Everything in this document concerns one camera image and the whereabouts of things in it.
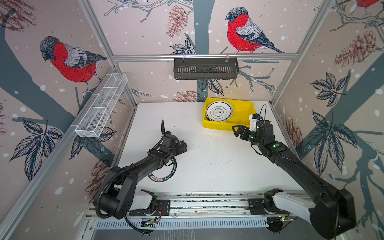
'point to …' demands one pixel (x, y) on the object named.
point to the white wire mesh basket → (95, 118)
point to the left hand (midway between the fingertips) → (181, 146)
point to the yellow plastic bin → (242, 110)
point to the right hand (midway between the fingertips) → (236, 129)
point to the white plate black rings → (219, 111)
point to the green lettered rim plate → (164, 173)
